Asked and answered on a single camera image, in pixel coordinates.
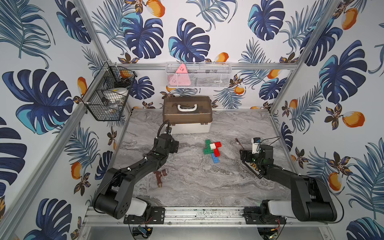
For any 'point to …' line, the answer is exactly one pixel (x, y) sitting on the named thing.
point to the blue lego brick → (215, 159)
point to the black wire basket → (106, 98)
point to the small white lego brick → (212, 146)
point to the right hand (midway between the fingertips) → (249, 149)
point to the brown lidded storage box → (188, 114)
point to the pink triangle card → (180, 78)
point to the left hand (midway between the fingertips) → (166, 138)
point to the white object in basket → (117, 95)
